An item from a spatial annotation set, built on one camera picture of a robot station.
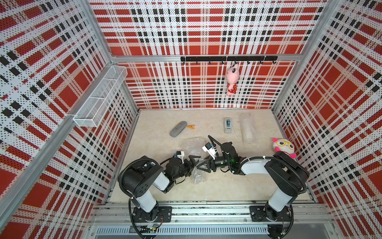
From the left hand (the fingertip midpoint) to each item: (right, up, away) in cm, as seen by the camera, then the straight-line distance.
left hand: (202, 161), depth 87 cm
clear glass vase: (-2, -6, -7) cm, 9 cm away
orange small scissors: (-7, +21, +23) cm, 32 cm away
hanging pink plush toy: (+19, +53, +4) cm, 56 cm away
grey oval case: (-17, +19, +19) cm, 32 cm away
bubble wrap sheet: (-5, +8, +2) cm, 10 cm away
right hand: (-1, -1, -6) cm, 6 cm away
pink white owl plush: (+52, +9, +4) cm, 53 cm away
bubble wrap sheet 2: (+33, +18, +15) cm, 40 cm away
